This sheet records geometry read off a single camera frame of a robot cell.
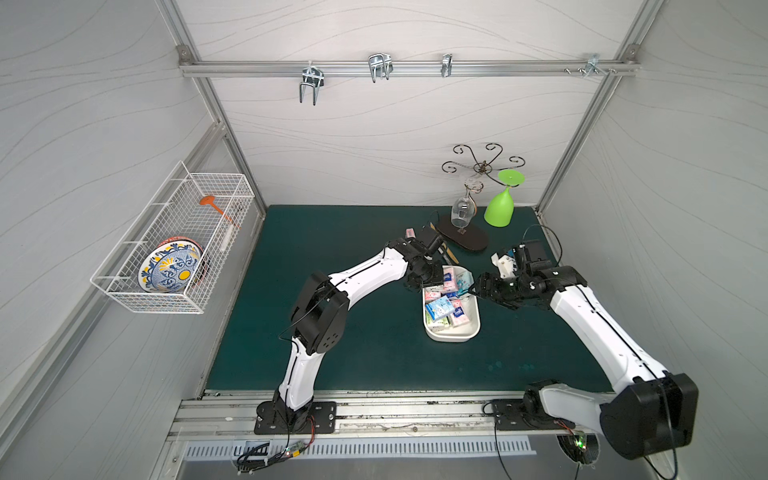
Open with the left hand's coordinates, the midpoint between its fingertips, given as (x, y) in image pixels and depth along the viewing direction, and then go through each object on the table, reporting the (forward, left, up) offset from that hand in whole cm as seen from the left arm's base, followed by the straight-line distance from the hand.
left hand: (444, 284), depth 86 cm
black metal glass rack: (+27, -14, -12) cm, 33 cm away
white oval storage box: (-11, -3, -9) cm, 15 cm away
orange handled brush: (+12, +65, +21) cm, 69 cm away
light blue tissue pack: (-7, +1, -2) cm, 7 cm away
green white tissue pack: (-10, +2, -6) cm, 12 cm away
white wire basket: (+3, +67, +25) cm, 72 cm away
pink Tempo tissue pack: (+3, -2, -3) cm, 5 cm away
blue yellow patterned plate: (-11, +62, +23) cm, 68 cm away
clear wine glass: (+20, -7, +11) cm, 24 cm away
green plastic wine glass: (+19, -17, +13) cm, 28 cm away
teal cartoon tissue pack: (+3, -7, -3) cm, 8 cm away
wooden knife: (+23, -4, -11) cm, 26 cm away
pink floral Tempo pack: (-1, +3, -5) cm, 6 cm away
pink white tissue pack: (-7, -4, -6) cm, 10 cm away
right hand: (-5, -9, +4) cm, 11 cm away
